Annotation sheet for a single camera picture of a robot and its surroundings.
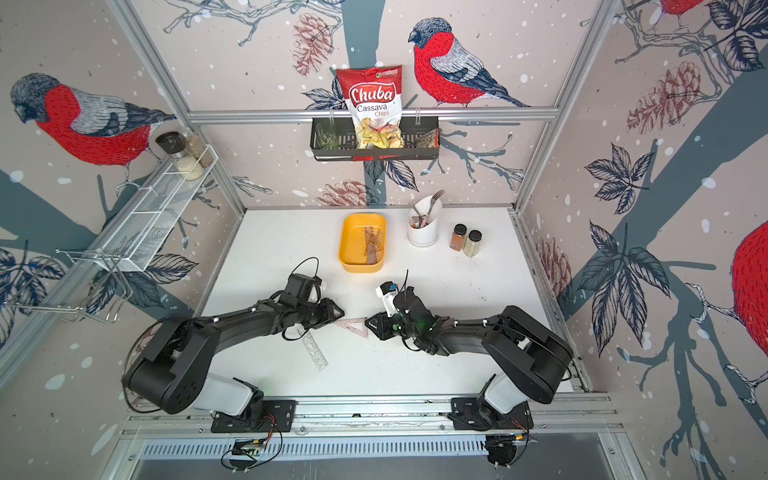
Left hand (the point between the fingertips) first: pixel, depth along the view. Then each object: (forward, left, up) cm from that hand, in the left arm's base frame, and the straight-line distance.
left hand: (345, 309), depth 89 cm
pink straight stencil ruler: (+27, -8, -2) cm, 28 cm away
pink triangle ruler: (-4, -4, -3) cm, 6 cm away
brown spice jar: (+25, -37, +4) cm, 45 cm away
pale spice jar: (+22, -42, +4) cm, 48 cm away
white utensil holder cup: (+32, -26, +5) cm, 41 cm away
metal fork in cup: (+36, -30, +14) cm, 49 cm away
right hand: (-5, -7, +2) cm, 9 cm away
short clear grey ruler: (-13, +7, -3) cm, 15 cm away
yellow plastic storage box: (+21, 0, -1) cm, 21 cm away
